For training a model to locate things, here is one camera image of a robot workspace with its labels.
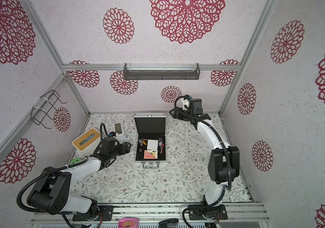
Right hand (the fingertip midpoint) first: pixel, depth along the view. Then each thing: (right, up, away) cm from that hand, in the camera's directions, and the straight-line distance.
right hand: (172, 110), depth 87 cm
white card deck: (-13, -22, +11) cm, 28 cm away
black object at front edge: (-3, -57, -18) cm, 60 cm away
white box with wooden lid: (-58, -21, +11) cm, 62 cm away
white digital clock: (-39, -11, +20) cm, 45 cm away
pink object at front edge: (-23, -56, -19) cm, 63 cm away
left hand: (-29, -23, +6) cm, 38 cm away
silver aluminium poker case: (-14, -10, +9) cm, 19 cm away
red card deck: (-15, -29, +8) cm, 33 cm away
